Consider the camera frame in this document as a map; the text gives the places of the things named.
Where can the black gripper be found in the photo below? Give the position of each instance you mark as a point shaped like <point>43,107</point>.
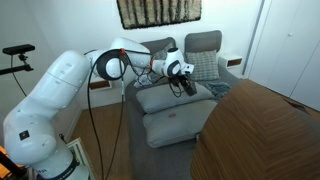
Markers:
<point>180,80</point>

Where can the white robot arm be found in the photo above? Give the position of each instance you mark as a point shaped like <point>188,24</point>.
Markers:
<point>60,83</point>

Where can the grey checked pillow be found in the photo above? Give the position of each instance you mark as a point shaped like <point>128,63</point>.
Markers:
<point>203,65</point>
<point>164,54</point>

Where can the blue-grey knitted blanket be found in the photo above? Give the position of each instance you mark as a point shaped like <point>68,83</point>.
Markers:
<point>218,89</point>

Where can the light grey cushion red mark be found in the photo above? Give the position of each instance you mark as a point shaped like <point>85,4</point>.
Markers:
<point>176,126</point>

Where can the white crumpled cloth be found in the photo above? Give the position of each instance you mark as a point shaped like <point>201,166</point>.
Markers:
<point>144,80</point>

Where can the white nightstand wood drawer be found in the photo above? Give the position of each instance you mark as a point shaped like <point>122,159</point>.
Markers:
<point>100,85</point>
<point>230,61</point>

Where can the dark grey sofa headrest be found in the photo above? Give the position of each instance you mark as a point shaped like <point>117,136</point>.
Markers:
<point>203,40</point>
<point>156,45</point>

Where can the grey fabric sofa bed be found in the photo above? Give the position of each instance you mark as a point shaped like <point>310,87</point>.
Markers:
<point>160,163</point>

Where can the white wardrobe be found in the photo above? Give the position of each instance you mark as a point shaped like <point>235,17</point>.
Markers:
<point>290,50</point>

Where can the white framed picture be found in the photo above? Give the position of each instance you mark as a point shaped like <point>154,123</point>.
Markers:
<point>81,153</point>

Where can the orange black object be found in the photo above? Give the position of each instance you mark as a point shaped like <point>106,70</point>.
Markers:
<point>4,170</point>

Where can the shaggy striped wall hanging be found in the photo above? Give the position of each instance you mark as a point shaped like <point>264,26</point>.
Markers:
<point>160,11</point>

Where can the black camera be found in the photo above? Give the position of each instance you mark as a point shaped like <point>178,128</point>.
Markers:
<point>18,49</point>

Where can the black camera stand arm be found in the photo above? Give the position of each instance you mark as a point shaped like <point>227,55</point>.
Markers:
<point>15,69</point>

